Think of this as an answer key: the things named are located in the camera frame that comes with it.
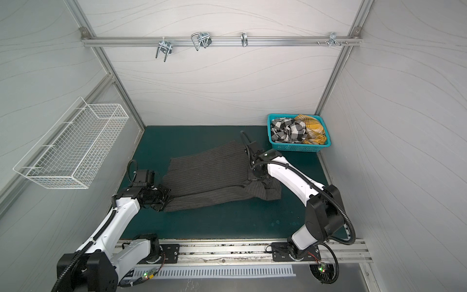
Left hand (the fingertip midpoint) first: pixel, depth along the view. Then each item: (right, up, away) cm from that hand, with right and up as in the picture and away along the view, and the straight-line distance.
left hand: (178, 191), depth 84 cm
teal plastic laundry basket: (+59, +20, +21) cm, 66 cm away
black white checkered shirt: (+58, +30, +24) cm, 70 cm away
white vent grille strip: (+11, -28, -13) cm, 33 cm away
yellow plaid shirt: (+74, +29, +21) cm, 82 cm away
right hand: (+37, +9, +2) cm, 39 cm away
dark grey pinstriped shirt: (+17, +5, +13) cm, 22 cm away
